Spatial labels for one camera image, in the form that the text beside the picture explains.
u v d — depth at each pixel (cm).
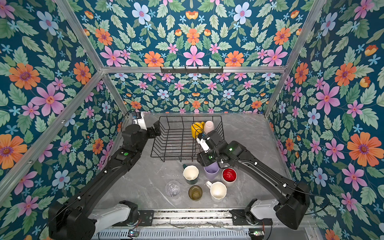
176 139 104
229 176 86
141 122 65
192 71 93
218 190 79
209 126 99
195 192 81
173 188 82
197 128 94
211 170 89
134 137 55
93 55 85
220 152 54
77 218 37
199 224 72
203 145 65
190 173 85
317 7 68
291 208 37
